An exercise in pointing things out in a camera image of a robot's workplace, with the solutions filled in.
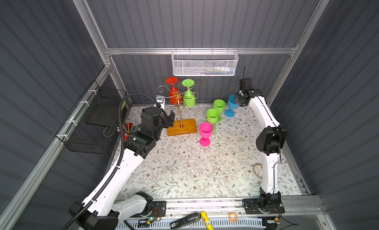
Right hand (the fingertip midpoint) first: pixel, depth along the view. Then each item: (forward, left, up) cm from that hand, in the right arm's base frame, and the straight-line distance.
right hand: (241, 98), depth 97 cm
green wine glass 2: (-9, +35, +9) cm, 37 cm away
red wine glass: (-10, +42, +13) cm, 45 cm away
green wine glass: (-8, +20, -8) cm, 23 cm away
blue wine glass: (-4, +7, -2) cm, 8 cm away
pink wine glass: (-19, +24, -9) cm, 32 cm away
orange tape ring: (-63, +13, -19) cm, 67 cm away
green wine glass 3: (+1, +13, -7) cm, 15 cm away
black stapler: (-66, +36, -14) cm, 77 cm away
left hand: (-26, +47, +18) cm, 56 cm away
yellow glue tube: (-68, +25, -17) cm, 74 cm away
